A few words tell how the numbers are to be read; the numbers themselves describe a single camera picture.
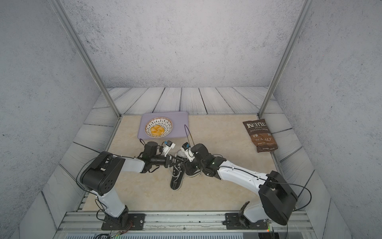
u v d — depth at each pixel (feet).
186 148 2.37
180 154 3.09
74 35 2.59
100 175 1.60
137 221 2.39
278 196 1.37
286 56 2.85
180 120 3.84
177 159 2.89
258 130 3.54
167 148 2.78
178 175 2.82
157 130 3.53
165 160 2.65
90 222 2.46
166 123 3.76
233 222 2.39
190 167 2.38
